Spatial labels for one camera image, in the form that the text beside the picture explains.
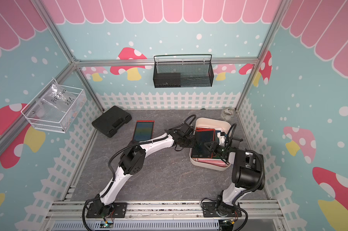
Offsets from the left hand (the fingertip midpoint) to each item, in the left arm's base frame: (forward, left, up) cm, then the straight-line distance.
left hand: (194, 146), depth 96 cm
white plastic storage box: (+17, -23, +3) cm, 29 cm away
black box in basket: (+27, +18, +32) cm, 46 cm away
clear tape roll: (+31, -29, -1) cm, 43 cm away
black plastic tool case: (+19, +64, 0) cm, 67 cm away
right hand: (0, -7, +3) cm, 8 cm away
